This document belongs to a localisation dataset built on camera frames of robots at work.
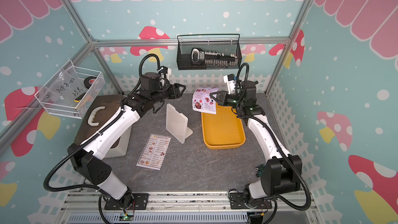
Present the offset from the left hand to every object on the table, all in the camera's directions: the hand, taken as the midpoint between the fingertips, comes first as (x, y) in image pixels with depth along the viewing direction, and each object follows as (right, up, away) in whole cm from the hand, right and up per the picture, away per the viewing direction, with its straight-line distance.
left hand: (181, 89), depth 76 cm
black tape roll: (-48, +5, +4) cm, 49 cm away
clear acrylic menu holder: (-4, -18, +11) cm, 21 cm away
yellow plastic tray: (+23, -23, +20) cm, 38 cm away
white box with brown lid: (-48, -11, +7) cm, 50 cm away
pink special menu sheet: (+10, -6, +2) cm, 12 cm away
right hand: (+14, -3, -1) cm, 15 cm away
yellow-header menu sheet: (-18, -35, +16) cm, 42 cm away
